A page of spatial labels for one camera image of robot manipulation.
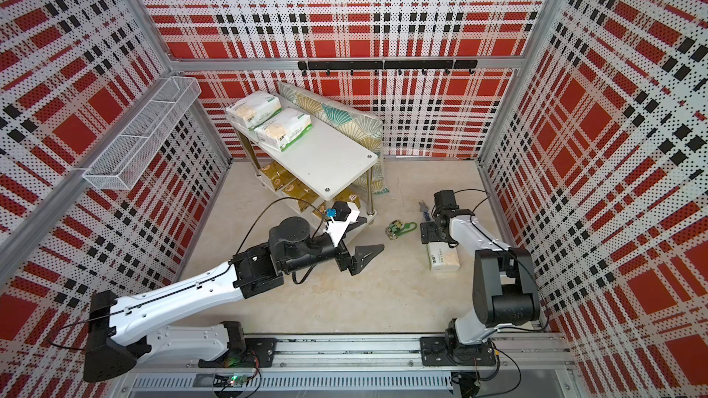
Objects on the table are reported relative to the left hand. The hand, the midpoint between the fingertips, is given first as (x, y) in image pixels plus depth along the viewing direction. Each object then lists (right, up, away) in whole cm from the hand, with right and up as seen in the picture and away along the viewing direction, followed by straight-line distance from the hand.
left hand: (376, 233), depth 63 cm
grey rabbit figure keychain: (+19, +3, +42) cm, 46 cm away
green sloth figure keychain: (+9, -5, +36) cm, 37 cm away
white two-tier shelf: (-15, +16, +10) cm, 24 cm away
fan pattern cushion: (-4, +28, +18) cm, 34 cm away
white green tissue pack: (+21, -12, +23) cm, 34 cm away
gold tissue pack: (-25, +8, +31) cm, 40 cm away
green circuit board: (-35, -39, +7) cm, 53 cm away
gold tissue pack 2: (-8, +7, +28) cm, 30 cm away
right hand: (+24, -5, +29) cm, 39 cm away
